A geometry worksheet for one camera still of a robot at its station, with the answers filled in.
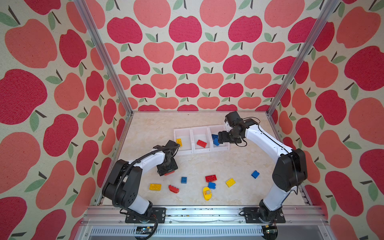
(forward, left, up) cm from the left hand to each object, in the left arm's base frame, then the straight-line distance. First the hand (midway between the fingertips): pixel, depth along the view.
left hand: (174, 171), depth 89 cm
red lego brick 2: (-1, +3, 0) cm, 3 cm away
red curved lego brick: (-10, 0, 0) cm, 10 cm away
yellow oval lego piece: (-15, -19, +1) cm, 24 cm away
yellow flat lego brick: (-9, +10, 0) cm, 14 cm away
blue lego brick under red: (-8, -22, -1) cm, 24 cm away
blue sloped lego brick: (-2, -49, 0) cm, 49 cm away
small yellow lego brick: (+21, -2, +2) cm, 21 cm away
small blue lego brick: (-6, -6, +1) cm, 9 cm away
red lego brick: (+19, -18, +1) cm, 26 cm away
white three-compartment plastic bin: (+22, -10, +6) cm, 25 cm away
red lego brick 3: (-5, -22, 0) cm, 22 cm away
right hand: (+14, -33, +13) cm, 38 cm away
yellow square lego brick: (-7, -33, +1) cm, 34 cm away
